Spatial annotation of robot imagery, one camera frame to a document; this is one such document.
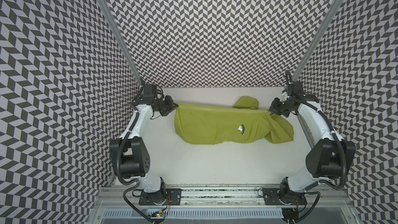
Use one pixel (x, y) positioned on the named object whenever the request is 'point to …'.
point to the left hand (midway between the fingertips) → (177, 102)
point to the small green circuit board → (162, 215)
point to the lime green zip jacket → (197, 125)
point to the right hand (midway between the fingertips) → (273, 107)
